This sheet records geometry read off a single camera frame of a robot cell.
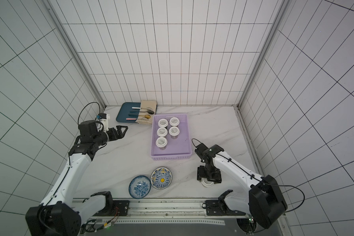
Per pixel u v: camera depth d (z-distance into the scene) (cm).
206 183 74
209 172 68
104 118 69
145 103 119
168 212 73
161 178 82
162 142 90
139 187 79
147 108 118
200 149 67
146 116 113
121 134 70
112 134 69
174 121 101
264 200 40
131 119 112
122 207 72
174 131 95
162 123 100
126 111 119
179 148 93
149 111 117
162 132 96
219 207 66
